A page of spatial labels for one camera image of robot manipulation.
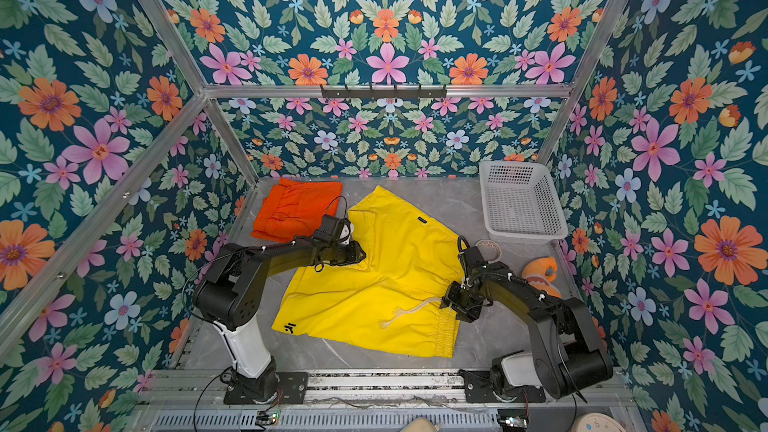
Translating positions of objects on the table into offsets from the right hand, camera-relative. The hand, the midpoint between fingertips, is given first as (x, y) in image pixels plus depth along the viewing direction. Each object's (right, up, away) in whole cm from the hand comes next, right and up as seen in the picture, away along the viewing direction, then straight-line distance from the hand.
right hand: (445, 308), depth 86 cm
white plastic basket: (+32, +31, +26) cm, 52 cm away
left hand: (-24, +16, +9) cm, 30 cm away
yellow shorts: (-16, +2, +2) cm, 16 cm away
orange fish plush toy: (+30, +10, +4) cm, 31 cm away
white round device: (+32, -20, -19) cm, 42 cm away
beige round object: (-8, -19, -20) cm, 29 cm away
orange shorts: (-53, +29, +22) cm, 64 cm away
